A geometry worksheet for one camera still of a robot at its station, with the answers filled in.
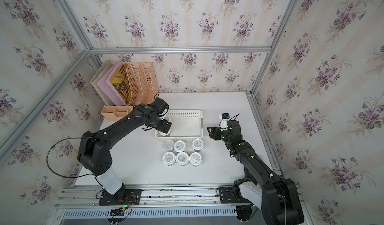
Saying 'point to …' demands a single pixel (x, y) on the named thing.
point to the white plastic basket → (187, 125)
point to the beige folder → (103, 69)
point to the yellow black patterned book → (120, 82)
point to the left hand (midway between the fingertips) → (164, 127)
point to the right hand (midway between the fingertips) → (214, 128)
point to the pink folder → (105, 84)
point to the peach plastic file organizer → (142, 86)
